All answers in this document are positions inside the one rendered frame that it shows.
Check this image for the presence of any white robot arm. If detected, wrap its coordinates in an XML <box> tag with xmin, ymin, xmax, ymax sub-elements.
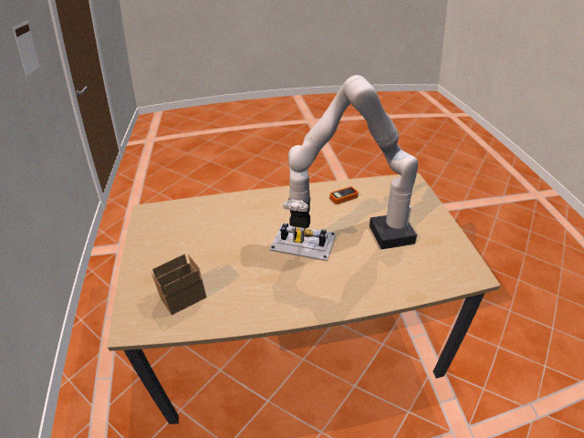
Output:
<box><xmin>288</xmin><ymin>75</ymin><xmax>418</xmax><ymax>229</ymax></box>

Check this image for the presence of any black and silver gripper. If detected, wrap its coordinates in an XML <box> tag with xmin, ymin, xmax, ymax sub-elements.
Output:
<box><xmin>283</xmin><ymin>188</ymin><xmax>310</xmax><ymax>244</ymax></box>

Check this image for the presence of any orange rectangular block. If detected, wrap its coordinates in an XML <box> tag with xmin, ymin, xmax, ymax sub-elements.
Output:
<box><xmin>329</xmin><ymin>186</ymin><xmax>359</xmax><ymax>204</ymax></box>

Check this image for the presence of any brown cardboard box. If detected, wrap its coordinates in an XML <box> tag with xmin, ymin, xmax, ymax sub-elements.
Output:
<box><xmin>151</xmin><ymin>256</ymin><xmax>206</xmax><ymax>315</ymax></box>

